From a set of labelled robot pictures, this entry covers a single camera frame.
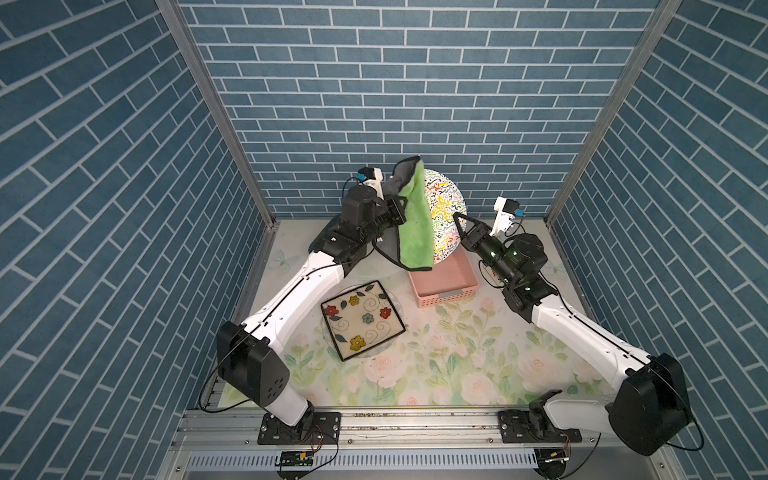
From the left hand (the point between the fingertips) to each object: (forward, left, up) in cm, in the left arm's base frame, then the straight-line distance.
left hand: (421, 202), depth 73 cm
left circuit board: (-48, +30, -41) cm, 70 cm away
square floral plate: (-13, +16, -37) cm, 43 cm away
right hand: (-5, -8, 0) cm, 10 cm away
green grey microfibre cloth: (-9, +2, -5) cm, 10 cm away
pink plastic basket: (+3, -14, -38) cm, 40 cm away
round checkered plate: (-22, +11, -37) cm, 44 cm away
